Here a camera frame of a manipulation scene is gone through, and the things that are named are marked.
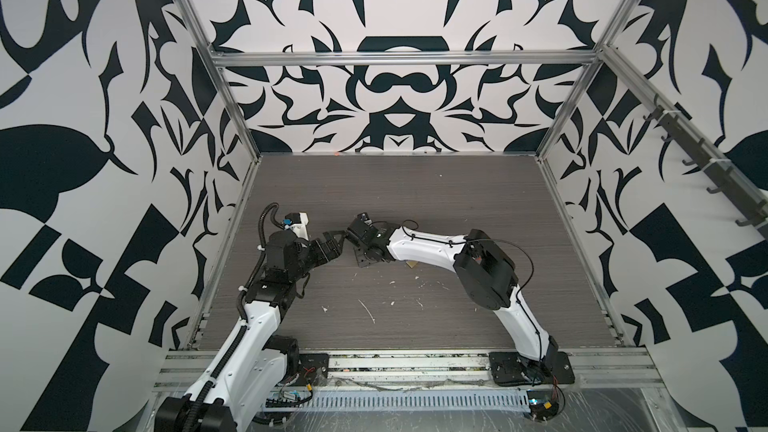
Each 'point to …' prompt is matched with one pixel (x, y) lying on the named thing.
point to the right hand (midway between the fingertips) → (365, 253)
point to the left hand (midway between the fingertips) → (334, 233)
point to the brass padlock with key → (411, 263)
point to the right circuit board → (543, 404)
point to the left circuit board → (288, 398)
